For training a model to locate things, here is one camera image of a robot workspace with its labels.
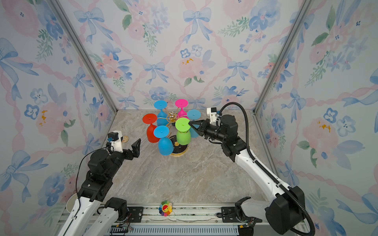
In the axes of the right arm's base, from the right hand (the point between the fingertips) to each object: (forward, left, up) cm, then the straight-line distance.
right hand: (188, 123), depth 68 cm
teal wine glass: (+10, -3, -5) cm, 11 cm away
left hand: (-4, +27, -6) cm, 28 cm away
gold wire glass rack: (+4, +7, -32) cm, 33 cm away
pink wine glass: (+18, +4, -4) cm, 19 cm away
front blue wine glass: (-4, +12, -15) cm, 19 cm away
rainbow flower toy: (-29, +12, -33) cm, 46 cm away
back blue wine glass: (+9, +14, -6) cm, 18 cm away
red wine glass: (+7, +19, -5) cm, 21 cm away
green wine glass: (-1, +2, -1) cm, 3 cm away
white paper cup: (-29, +54, -24) cm, 66 cm away
